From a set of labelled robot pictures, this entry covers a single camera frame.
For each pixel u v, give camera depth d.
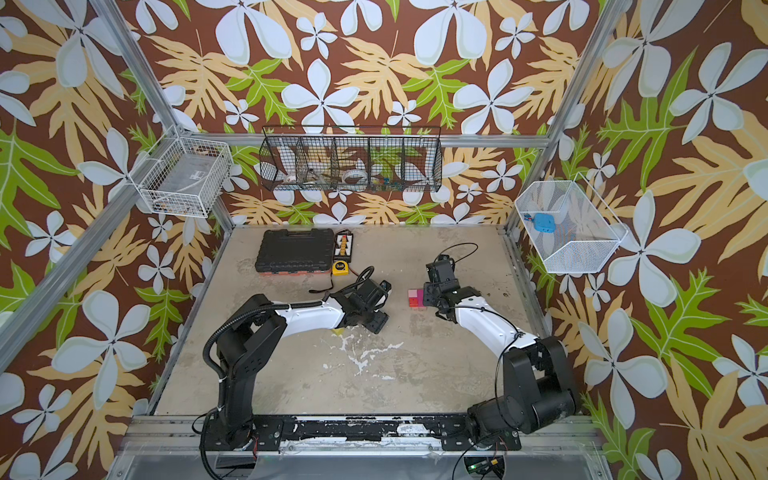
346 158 0.98
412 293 0.98
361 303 0.75
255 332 0.56
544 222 0.86
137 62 0.76
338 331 0.91
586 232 0.78
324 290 1.02
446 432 0.73
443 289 0.69
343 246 1.12
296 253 1.09
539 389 0.43
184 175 0.86
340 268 1.05
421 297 0.96
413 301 0.96
